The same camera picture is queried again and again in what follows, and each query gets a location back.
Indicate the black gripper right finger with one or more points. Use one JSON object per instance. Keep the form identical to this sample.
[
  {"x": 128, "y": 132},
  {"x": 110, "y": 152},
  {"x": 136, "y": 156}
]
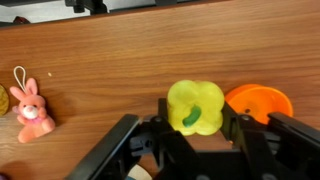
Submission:
[{"x": 283, "y": 150}]

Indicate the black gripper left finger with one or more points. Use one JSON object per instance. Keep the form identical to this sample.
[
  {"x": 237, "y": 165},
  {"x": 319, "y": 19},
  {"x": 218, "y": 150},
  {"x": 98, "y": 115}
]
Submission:
[{"x": 133, "y": 153}]

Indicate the yellow toy bell pepper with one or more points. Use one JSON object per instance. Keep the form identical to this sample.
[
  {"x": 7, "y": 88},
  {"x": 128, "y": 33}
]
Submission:
[{"x": 196, "y": 100}]

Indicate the orange toy bowl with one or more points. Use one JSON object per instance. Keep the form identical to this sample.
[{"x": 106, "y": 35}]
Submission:
[{"x": 263, "y": 101}]

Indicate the pink plush bunny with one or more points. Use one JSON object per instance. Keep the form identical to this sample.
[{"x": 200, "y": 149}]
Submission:
[{"x": 32, "y": 115}]

